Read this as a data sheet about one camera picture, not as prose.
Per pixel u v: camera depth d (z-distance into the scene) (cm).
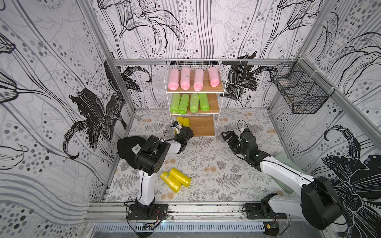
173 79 72
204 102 85
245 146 64
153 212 71
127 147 89
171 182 80
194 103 83
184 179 80
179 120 105
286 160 80
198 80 71
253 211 72
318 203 41
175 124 90
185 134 80
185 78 72
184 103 84
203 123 107
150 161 53
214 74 76
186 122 105
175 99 86
